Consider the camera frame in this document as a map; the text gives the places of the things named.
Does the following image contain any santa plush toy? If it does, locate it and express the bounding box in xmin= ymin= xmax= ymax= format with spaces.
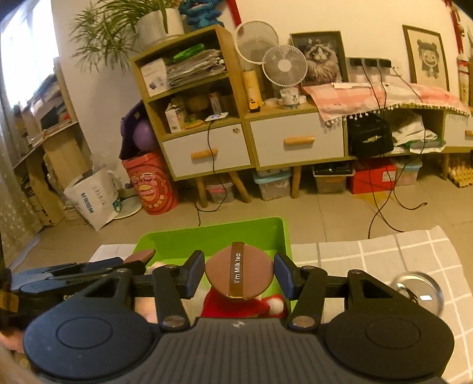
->
xmin=149 ymin=261 xmax=289 ymax=320

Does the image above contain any person left hand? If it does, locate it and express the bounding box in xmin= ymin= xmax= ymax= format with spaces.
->
xmin=0 ymin=294 xmax=160 ymax=355

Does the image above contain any green plastic bin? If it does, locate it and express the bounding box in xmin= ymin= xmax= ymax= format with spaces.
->
xmin=135 ymin=218 xmax=290 ymax=297

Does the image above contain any orange snack bucket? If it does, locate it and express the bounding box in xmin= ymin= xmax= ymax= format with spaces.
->
xmin=122 ymin=151 xmax=178 ymax=215

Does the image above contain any white paper bag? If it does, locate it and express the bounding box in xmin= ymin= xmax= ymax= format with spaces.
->
xmin=64 ymin=168 xmax=121 ymax=231

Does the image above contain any red storage box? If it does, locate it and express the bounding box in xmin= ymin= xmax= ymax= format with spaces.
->
xmin=349 ymin=158 xmax=396 ymax=194

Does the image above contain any low wooden tv cabinet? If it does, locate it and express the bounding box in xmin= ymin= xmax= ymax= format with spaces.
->
xmin=343 ymin=99 xmax=473 ymax=182

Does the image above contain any gold lid jar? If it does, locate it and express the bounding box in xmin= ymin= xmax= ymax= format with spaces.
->
xmin=391 ymin=272 xmax=444 ymax=317

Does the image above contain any grey checked tablecloth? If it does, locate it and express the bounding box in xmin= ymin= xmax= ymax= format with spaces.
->
xmin=90 ymin=218 xmax=472 ymax=383

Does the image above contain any wooden shelf cabinet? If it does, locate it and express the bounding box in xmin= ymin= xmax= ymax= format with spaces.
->
xmin=131 ymin=26 xmax=348 ymax=206

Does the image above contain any purple ball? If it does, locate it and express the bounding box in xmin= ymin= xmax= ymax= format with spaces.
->
xmin=133 ymin=120 xmax=158 ymax=151

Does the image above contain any black box on shelf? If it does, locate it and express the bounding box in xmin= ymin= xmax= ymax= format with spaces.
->
xmin=347 ymin=113 xmax=394 ymax=158

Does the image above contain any pink table runner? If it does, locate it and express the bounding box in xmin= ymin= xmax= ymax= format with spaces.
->
xmin=303 ymin=82 xmax=471 ymax=122

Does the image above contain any small white fan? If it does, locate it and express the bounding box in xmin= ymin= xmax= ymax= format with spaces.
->
xmin=261 ymin=45 xmax=308 ymax=109

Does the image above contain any framed cat picture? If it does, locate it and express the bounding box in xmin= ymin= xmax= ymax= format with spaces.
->
xmin=290 ymin=31 xmax=349 ymax=86

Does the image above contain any large white fan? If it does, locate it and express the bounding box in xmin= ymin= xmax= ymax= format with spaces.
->
xmin=234 ymin=20 xmax=279 ymax=65

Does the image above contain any framed girl picture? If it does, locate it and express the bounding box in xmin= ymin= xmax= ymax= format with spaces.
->
xmin=402 ymin=25 xmax=450 ymax=91

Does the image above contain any potted green plant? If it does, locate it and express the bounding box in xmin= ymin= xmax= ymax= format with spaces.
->
xmin=70 ymin=0 xmax=180 ymax=71

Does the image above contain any blue stitch plush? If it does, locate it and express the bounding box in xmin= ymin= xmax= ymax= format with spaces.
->
xmin=178 ymin=0 xmax=224 ymax=30

